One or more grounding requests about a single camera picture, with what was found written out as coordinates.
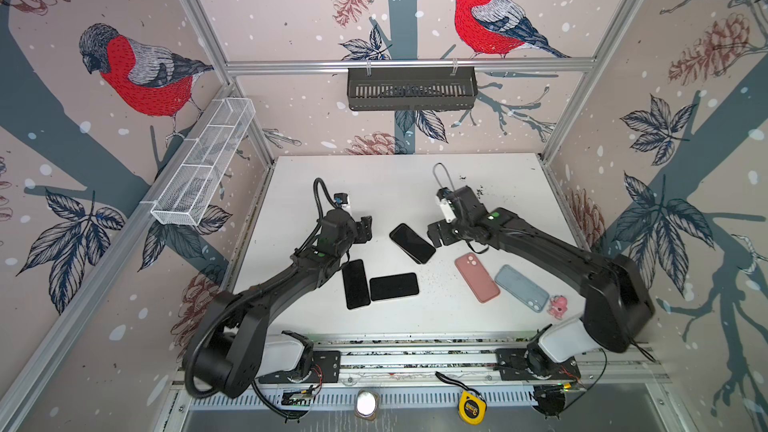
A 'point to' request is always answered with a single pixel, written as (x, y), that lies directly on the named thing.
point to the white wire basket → (183, 197)
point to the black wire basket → (412, 88)
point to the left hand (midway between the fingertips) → (364, 216)
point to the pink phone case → (481, 283)
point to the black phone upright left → (356, 287)
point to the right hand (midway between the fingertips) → (441, 235)
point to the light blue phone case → (522, 288)
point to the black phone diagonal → (412, 243)
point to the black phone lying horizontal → (393, 286)
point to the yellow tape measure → (472, 406)
